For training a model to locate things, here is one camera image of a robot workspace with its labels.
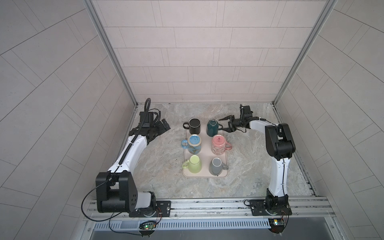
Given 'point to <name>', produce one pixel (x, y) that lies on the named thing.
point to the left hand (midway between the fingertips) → (167, 124)
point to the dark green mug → (212, 127)
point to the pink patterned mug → (218, 146)
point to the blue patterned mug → (193, 144)
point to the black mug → (194, 126)
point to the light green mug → (193, 164)
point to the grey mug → (216, 166)
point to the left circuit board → (147, 225)
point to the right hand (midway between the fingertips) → (220, 121)
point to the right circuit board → (276, 225)
